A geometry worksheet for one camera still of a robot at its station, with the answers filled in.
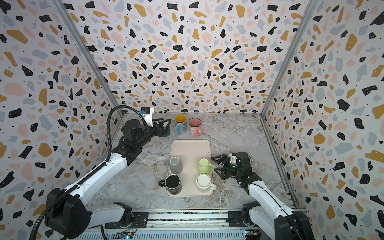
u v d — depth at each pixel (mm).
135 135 576
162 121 689
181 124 1032
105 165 499
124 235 702
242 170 651
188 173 904
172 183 765
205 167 829
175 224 733
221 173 765
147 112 649
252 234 714
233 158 809
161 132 678
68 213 386
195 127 1001
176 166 861
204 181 803
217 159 766
